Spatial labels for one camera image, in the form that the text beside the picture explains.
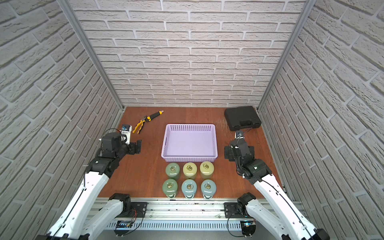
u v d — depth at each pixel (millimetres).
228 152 669
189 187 725
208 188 725
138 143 724
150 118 1102
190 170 789
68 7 699
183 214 738
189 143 997
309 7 692
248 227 708
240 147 534
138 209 741
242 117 1063
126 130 656
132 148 677
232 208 743
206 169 793
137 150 711
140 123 1076
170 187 729
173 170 778
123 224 724
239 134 638
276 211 436
